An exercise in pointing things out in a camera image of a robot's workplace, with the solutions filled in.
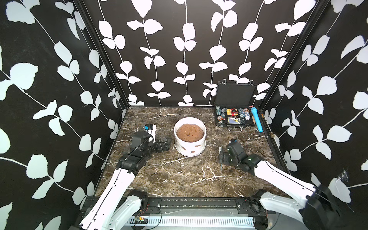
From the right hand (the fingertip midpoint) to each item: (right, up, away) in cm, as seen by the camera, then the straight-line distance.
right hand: (222, 154), depth 85 cm
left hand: (-33, +11, -9) cm, 36 cm away
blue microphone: (+33, +29, +30) cm, 53 cm away
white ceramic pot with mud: (-20, +12, +5) cm, 23 cm away
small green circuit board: (-45, -29, -15) cm, 55 cm away
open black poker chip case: (+16, +31, +33) cm, 48 cm away
